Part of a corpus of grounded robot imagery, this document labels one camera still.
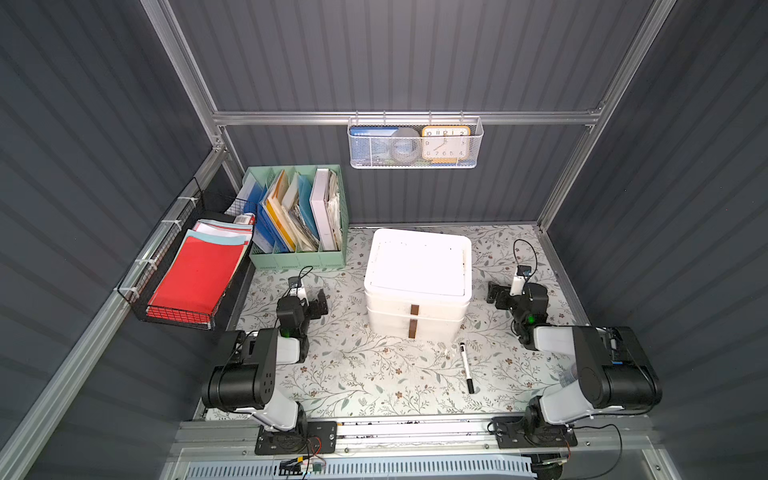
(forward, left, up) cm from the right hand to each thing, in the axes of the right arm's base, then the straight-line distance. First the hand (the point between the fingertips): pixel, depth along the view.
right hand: (513, 284), depth 93 cm
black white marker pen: (-27, +17, -8) cm, 33 cm away
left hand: (-3, +66, 0) cm, 67 cm away
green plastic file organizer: (+18, +69, +13) cm, 72 cm away
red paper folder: (-9, +84, +22) cm, 87 cm away
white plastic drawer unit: (-11, +32, +16) cm, 37 cm away
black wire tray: (-20, +90, +28) cm, 97 cm away
